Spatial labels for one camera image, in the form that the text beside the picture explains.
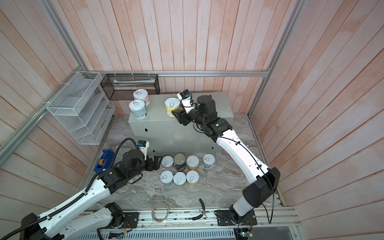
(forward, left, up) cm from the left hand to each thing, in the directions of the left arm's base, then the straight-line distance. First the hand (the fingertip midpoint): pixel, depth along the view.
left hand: (155, 160), depth 77 cm
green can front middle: (-6, -12, -11) cm, 17 cm away
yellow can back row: (+3, -20, -9) cm, 22 cm away
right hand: (+16, -11, +22) cm, 29 cm away
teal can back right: (+6, -30, -11) cm, 32 cm away
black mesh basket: (+53, +31, +8) cm, 62 cm away
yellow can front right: (-6, -20, -11) cm, 23 cm away
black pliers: (-21, -26, -16) cm, 37 cm away
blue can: (-6, -5, -11) cm, 13 cm away
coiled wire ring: (-25, 0, -17) cm, 30 cm away
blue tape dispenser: (+4, +33, -10) cm, 35 cm away
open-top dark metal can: (+2, -13, -7) cm, 14 cm away
